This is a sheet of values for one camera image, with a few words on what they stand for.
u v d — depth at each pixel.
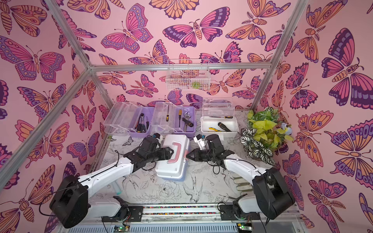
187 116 1.16
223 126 1.09
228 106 1.09
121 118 1.02
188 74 0.95
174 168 0.75
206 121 1.09
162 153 0.74
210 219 0.73
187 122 1.11
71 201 0.41
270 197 0.42
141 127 1.09
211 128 1.09
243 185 0.82
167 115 1.03
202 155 0.75
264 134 0.75
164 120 1.02
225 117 1.06
